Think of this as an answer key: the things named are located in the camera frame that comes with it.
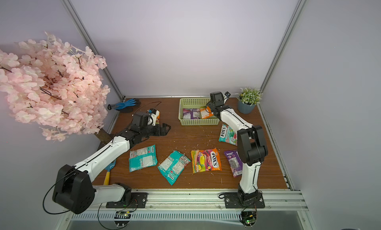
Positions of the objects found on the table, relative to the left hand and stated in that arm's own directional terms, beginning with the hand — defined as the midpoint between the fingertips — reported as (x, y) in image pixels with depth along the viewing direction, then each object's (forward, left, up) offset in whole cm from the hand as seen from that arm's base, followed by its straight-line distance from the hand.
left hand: (166, 126), depth 84 cm
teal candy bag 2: (-18, -4, -15) cm, 24 cm away
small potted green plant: (+23, -53, 0) cm, 58 cm away
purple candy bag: (+20, -13, -13) cm, 28 cm away
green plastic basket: (+31, -17, -14) cm, 37 cm away
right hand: (+20, -29, +1) cm, 35 cm away
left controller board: (-42, +19, -20) cm, 51 cm away
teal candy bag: (-14, +14, -14) cm, 24 cm away
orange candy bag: (+21, -24, -13) cm, 35 cm away
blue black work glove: (+31, +36, -14) cm, 49 cm away
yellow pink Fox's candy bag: (-14, -23, -14) cm, 31 cm away
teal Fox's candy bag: (+3, -38, -15) cm, 41 cm away
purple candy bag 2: (-16, -40, -14) cm, 45 cm away
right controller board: (-41, -43, -18) cm, 62 cm away
